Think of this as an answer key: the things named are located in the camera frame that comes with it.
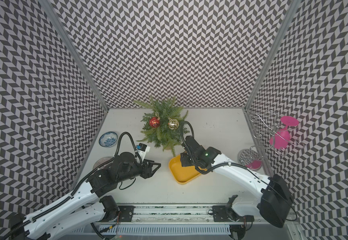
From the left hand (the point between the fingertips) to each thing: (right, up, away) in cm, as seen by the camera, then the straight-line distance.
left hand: (156, 165), depth 72 cm
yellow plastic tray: (+13, -9, +13) cm, 21 cm away
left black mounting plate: (-15, -23, +1) cm, 28 cm away
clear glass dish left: (-35, -2, +15) cm, 38 cm away
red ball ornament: (0, +21, -3) cm, 22 cm away
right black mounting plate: (+34, -24, +1) cm, 41 cm away
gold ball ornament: (+8, +21, -2) cm, 22 cm away
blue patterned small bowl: (-37, +10, +26) cm, 46 cm away
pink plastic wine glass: (+57, +14, -7) cm, 59 cm away
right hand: (+15, 0, +7) cm, 16 cm away
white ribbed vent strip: (+6, -30, -3) cm, 30 cm away
